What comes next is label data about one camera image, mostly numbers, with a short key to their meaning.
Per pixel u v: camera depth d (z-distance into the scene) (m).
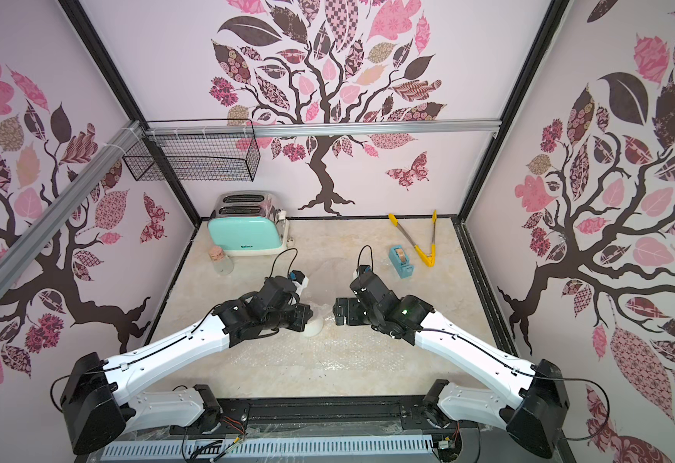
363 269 0.69
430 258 1.04
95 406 0.38
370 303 0.56
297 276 0.70
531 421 0.37
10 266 0.53
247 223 0.97
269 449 0.70
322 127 0.94
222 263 1.00
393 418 0.74
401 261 1.01
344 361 0.83
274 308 0.59
